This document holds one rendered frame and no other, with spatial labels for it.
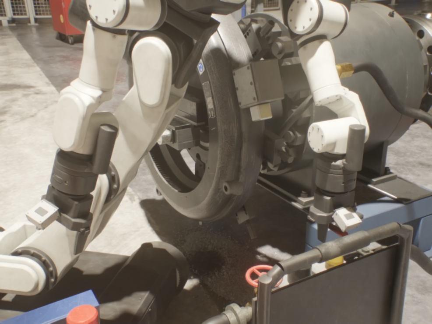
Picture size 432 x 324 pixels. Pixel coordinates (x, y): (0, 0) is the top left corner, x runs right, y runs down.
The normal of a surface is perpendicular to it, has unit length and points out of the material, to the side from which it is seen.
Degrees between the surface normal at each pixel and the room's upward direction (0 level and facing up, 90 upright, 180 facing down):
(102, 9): 82
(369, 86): 78
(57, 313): 7
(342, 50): 52
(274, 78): 67
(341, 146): 90
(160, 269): 45
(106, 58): 107
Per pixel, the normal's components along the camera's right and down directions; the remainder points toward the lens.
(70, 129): -0.49, 0.19
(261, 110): 0.48, -0.06
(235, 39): 0.36, -0.41
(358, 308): 0.53, 0.32
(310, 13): -0.69, 0.07
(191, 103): -0.85, 0.20
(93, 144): 0.82, 0.44
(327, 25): 0.62, 0.57
